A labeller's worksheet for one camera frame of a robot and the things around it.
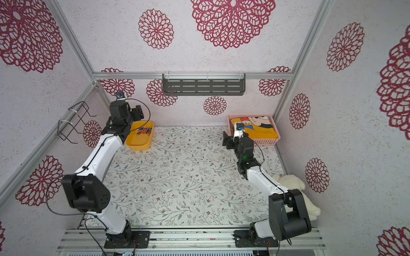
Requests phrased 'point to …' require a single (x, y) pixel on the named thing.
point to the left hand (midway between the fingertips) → (133, 108)
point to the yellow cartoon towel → (257, 127)
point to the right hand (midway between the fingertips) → (230, 129)
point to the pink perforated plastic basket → (266, 141)
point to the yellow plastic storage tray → (141, 137)
